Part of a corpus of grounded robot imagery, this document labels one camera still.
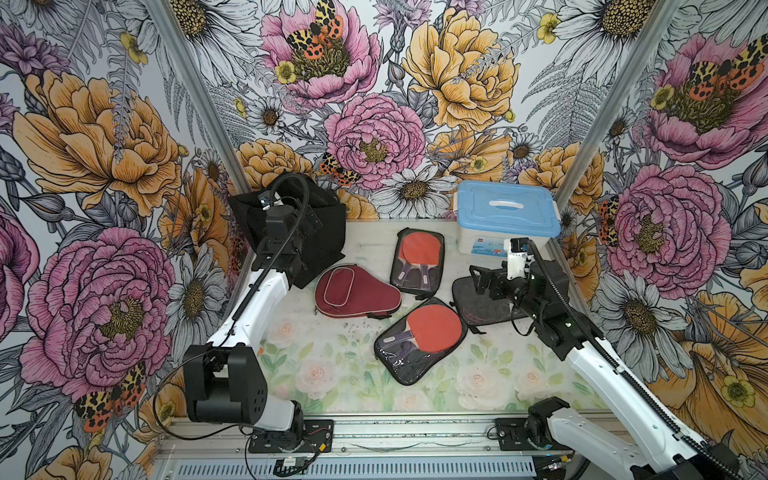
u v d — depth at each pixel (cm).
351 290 97
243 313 49
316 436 74
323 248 104
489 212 104
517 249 64
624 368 46
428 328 91
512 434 74
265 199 68
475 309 97
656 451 40
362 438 76
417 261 107
